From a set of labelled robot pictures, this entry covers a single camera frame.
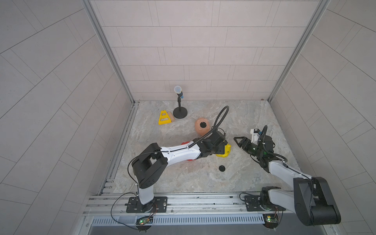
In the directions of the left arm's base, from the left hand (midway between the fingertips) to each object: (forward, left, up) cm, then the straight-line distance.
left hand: (224, 147), depth 85 cm
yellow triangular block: (+25, +39, -6) cm, 47 cm away
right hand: (+4, -8, +1) cm, 9 cm away
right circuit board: (-34, -19, -6) cm, 40 cm away
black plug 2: (-10, +1, -6) cm, 12 cm away
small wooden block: (+24, +33, -6) cm, 41 cm away
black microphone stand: (+31, +28, -5) cm, 42 cm away
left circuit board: (-34, +39, -2) cm, 52 cm away
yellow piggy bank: (-3, -2, +1) cm, 3 cm away
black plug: (+14, +12, +3) cm, 19 cm away
